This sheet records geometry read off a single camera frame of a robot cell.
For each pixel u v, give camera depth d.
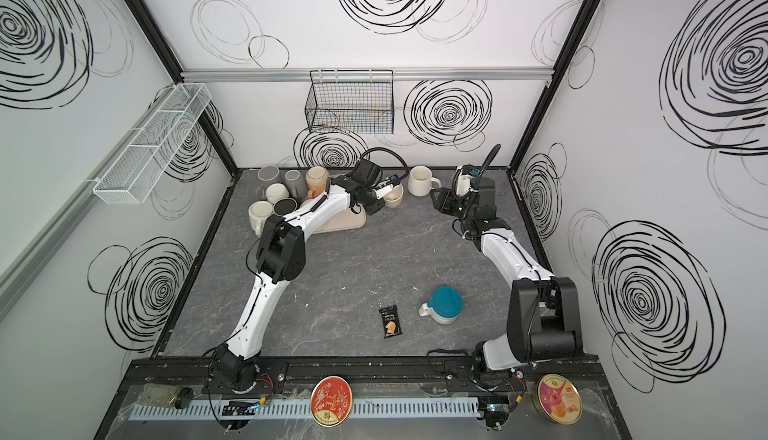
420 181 1.06
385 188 0.91
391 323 0.82
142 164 0.75
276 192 1.01
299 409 0.64
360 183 0.80
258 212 0.97
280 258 0.62
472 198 0.67
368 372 0.75
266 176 1.02
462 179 0.77
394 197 1.05
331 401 0.68
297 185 1.05
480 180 0.65
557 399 0.68
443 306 0.78
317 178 1.05
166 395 0.68
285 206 0.97
